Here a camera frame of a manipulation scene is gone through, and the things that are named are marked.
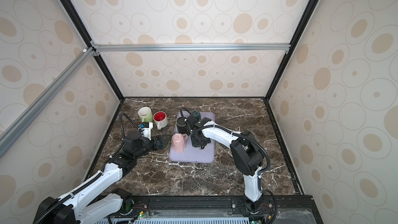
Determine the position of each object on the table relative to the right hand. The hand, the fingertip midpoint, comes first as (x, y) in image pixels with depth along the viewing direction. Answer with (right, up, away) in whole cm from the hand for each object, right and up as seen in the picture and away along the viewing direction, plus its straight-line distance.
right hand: (199, 143), depth 91 cm
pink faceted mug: (-12, +2, -6) cm, 13 cm away
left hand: (-15, +6, -12) cm, 20 cm away
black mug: (-11, +11, +3) cm, 16 cm away
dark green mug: (-2, +18, +5) cm, 19 cm away
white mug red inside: (-26, +14, +12) cm, 32 cm away
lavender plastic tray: (-4, -6, -2) cm, 7 cm away
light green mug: (-34, +17, +7) cm, 39 cm away
